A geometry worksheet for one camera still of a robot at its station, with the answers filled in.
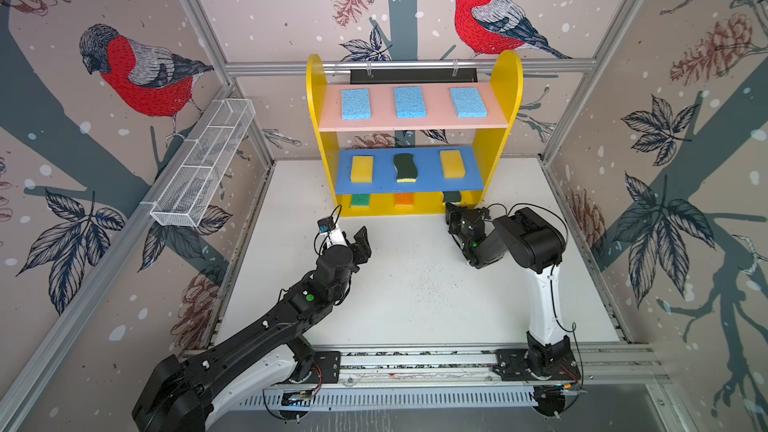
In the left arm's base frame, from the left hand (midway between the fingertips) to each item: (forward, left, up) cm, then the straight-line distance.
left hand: (358, 231), depth 77 cm
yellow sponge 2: (+28, -30, -3) cm, 41 cm away
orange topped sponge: (+23, -13, -17) cm, 31 cm away
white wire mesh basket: (+4, +42, +11) cm, 43 cm away
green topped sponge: (+24, +2, -18) cm, 30 cm away
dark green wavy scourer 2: (+25, -31, -18) cm, 44 cm away
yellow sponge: (+26, +1, -3) cm, 26 cm away
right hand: (+20, -26, -17) cm, 37 cm away
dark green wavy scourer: (+26, -14, -5) cm, 30 cm away
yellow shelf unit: (+50, -18, -16) cm, 56 cm away
